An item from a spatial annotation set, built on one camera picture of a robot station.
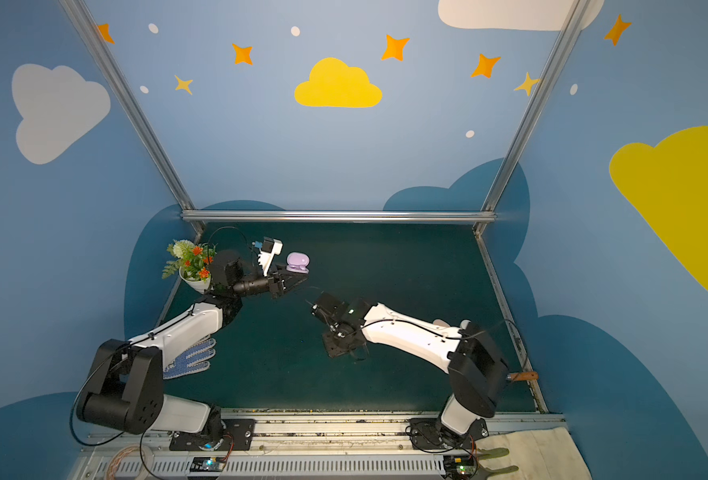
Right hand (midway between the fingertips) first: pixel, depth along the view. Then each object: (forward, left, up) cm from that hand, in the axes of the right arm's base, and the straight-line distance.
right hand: (338, 342), depth 80 cm
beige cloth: (-21, -53, -10) cm, 58 cm away
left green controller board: (-28, +30, -9) cm, 42 cm away
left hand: (+12, +9, +13) cm, 20 cm away
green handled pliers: (-26, -37, -9) cm, 46 cm away
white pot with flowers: (+21, +46, +7) cm, 51 cm away
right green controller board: (-25, -31, -11) cm, 42 cm away
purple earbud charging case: (+16, +12, +15) cm, 24 cm away
